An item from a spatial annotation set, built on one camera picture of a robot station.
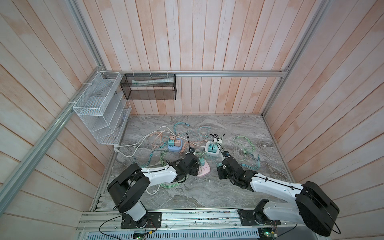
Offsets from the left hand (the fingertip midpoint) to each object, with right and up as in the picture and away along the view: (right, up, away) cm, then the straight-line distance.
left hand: (192, 167), depth 90 cm
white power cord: (-51, +10, +11) cm, 53 cm away
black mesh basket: (-31, +54, +15) cm, 64 cm away
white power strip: (+17, +15, +3) cm, 23 cm away
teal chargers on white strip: (+13, +12, +3) cm, 18 cm away
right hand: (+15, 0, -1) cm, 15 cm away
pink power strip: (+7, -1, -2) cm, 7 cm away
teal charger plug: (+5, +4, -3) cm, 8 cm away
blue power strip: (-11, +11, +8) cm, 17 cm away
